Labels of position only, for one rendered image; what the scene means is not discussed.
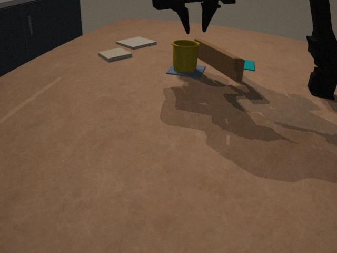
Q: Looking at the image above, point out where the yellow cup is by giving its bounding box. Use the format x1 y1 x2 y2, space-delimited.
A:
172 40 201 72

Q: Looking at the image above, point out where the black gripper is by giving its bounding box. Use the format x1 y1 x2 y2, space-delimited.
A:
152 0 236 34

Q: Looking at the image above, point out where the brown rectangular block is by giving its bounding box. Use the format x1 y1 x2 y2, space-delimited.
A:
194 38 245 82

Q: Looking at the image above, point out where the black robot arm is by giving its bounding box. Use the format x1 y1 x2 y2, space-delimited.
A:
306 0 337 100

